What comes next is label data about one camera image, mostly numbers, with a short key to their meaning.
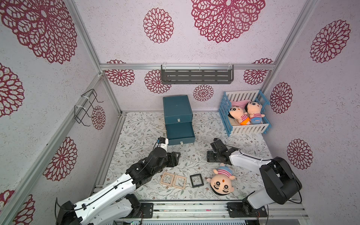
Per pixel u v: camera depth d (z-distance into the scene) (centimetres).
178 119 92
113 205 57
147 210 73
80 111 73
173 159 64
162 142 66
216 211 76
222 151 72
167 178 85
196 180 85
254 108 102
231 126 100
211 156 84
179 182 83
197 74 95
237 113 102
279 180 44
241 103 112
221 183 75
